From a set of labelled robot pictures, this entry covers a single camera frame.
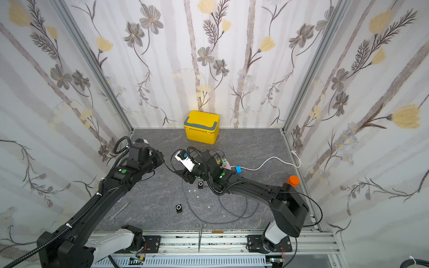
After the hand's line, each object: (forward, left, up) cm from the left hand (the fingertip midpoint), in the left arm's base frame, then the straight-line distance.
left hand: (166, 154), depth 79 cm
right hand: (-8, -8, +2) cm, 11 cm away
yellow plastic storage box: (+27, -16, -9) cm, 33 cm away
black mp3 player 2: (-6, -15, -22) cm, 27 cm away
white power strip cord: (+11, -60, -23) cm, 65 cm away
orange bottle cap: (-9, -64, -13) cm, 66 cm away
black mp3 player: (-19, -4, -22) cm, 29 cm away
